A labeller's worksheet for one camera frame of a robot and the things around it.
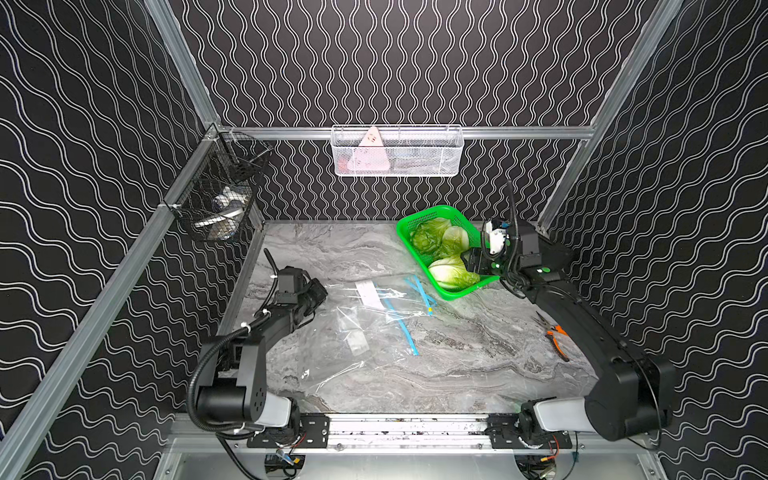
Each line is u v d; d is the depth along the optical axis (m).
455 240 1.03
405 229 1.09
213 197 0.84
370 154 0.89
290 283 0.72
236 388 0.44
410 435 0.75
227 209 0.86
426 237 1.03
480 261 0.73
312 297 0.80
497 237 0.73
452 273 0.95
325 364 0.86
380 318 0.92
